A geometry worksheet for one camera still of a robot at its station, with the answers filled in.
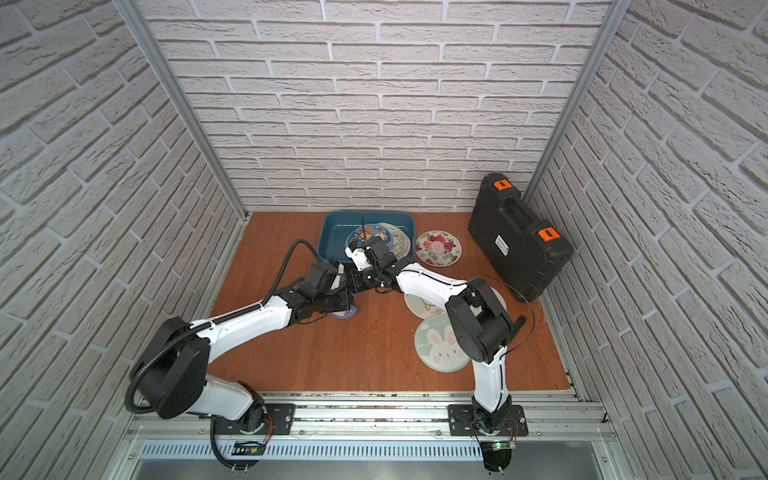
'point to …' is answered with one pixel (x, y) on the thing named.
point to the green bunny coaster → (437, 345)
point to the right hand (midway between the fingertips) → (349, 282)
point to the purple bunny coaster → (346, 314)
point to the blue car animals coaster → (360, 235)
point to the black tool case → (524, 251)
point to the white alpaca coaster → (423, 306)
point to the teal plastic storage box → (334, 227)
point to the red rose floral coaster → (438, 248)
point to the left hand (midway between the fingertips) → (360, 295)
